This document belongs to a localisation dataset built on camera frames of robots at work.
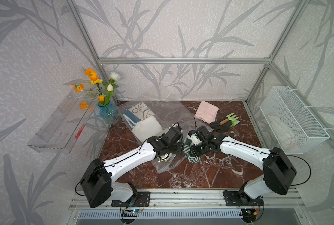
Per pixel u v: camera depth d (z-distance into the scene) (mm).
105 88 897
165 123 1054
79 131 637
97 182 399
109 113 981
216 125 1050
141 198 724
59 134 634
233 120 1066
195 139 765
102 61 941
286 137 739
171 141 599
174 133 603
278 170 429
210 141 649
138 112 1085
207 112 1116
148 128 1027
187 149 806
